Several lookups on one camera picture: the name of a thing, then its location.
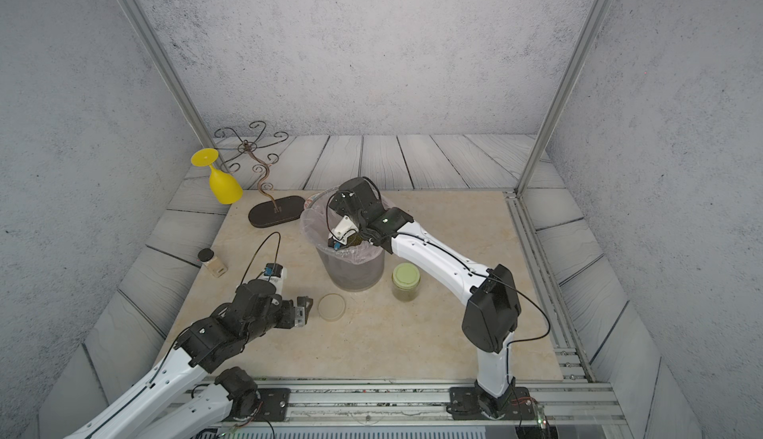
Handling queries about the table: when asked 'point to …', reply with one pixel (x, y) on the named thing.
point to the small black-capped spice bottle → (212, 262)
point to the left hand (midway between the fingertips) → (302, 302)
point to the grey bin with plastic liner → (359, 267)
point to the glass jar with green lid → (405, 282)
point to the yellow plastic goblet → (223, 186)
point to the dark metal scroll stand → (264, 212)
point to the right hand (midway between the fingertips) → (350, 188)
